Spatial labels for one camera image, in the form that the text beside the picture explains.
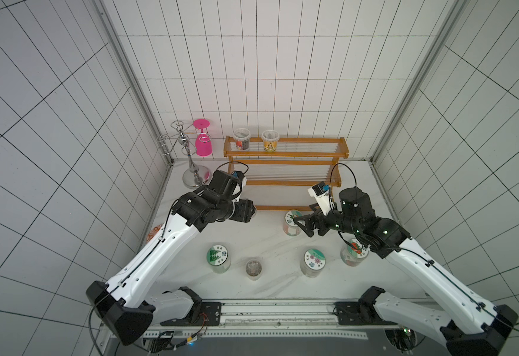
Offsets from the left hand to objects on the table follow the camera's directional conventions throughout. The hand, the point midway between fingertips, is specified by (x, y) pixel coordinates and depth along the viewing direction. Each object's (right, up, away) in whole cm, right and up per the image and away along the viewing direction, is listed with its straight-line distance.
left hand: (241, 214), depth 72 cm
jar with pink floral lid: (+25, -18, +4) cm, 31 cm away
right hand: (+18, 0, -2) cm, 18 cm away
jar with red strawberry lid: (+40, -17, +7) cm, 44 cm away
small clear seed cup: (+4, -21, +6) cm, 22 cm away
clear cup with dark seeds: (-1, +28, +10) cm, 29 cm away
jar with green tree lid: (-9, -17, +6) cm, 20 cm away
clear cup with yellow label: (+10, +27, +9) cm, 30 cm away
